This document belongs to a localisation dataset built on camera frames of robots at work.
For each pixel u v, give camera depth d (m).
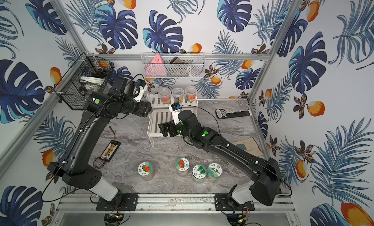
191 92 0.78
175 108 0.62
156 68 0.89
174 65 0.92
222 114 1.12
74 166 0.40
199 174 0.76
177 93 0.79
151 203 0.76
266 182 0.39
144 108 0.60
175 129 0.63
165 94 0.77
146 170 0.78
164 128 0.62
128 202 0.75
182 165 0.80
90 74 0.91
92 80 0.80
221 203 0.73
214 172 0.76
